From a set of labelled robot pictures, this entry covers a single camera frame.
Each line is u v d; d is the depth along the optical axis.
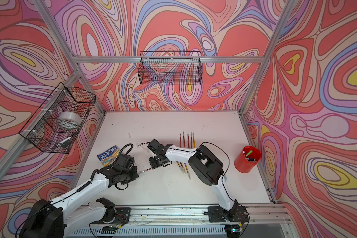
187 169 0.89
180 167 0.91
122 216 0.72
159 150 0.74
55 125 0.68
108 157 0.91
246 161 0.77
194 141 1.02
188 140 1.02
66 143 0.71
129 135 1.05
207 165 0.54
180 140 1.02
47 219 0.39
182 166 0.91
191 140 1.02
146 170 0.89
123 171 0.66
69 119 0.72
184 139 1.03
